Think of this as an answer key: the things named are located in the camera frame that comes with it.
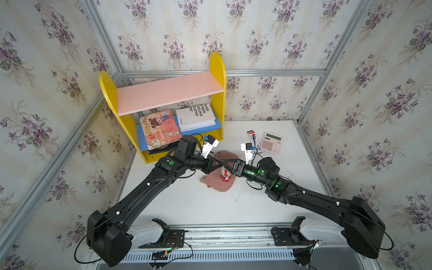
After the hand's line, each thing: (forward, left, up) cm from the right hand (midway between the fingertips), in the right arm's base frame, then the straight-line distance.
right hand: (224, 163), depth 69 cm
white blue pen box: (+31, -20, -24) cm, 45 cm away
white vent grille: (-30, +4, -26) cm, 40 cm away
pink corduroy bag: (+2, +5, -20) cm, 21 cm away
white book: (+36, +17, -8) cm, 40 cm away
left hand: (-1, -1, -1) cm, 2 cm away
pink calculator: (+29, -31, -23) cm, 49 cm away
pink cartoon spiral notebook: (+28, +37, -10) cm, 48 cm away
